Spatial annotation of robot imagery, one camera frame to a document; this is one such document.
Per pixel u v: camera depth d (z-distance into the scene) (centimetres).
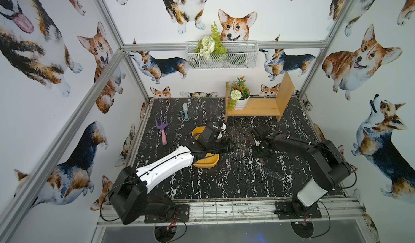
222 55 85
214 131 61
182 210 75
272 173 86
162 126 107
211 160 89
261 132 75
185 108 117
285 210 73
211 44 79
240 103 97
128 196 41
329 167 47
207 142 61
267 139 69
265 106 106
